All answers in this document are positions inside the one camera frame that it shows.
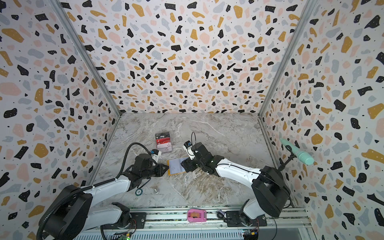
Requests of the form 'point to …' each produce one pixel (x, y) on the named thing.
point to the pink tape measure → (196, 215)
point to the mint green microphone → (305, 158)
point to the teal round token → (139, 192)
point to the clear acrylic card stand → (163, 142)
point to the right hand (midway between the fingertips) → (185, 158)
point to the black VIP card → (162, 135)
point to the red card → (163, 140)
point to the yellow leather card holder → (175, 166)
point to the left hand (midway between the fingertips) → (171, 165)
